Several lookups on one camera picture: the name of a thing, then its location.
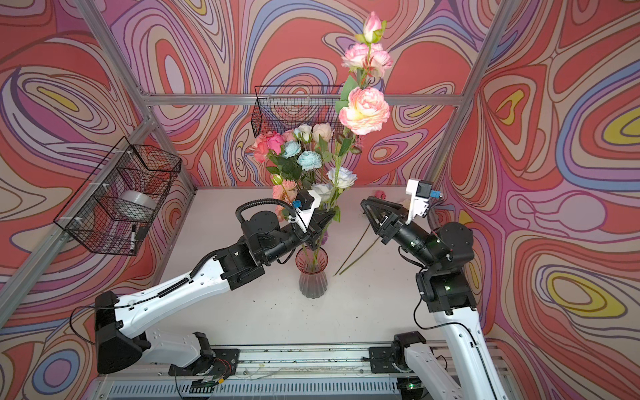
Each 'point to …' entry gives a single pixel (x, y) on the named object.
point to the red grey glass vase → (312, 265)
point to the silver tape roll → (140, 197)
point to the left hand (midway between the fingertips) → (335, 211)
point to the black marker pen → (132, 244)
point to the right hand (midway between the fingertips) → (363, 209)
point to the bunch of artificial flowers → (378, 194)
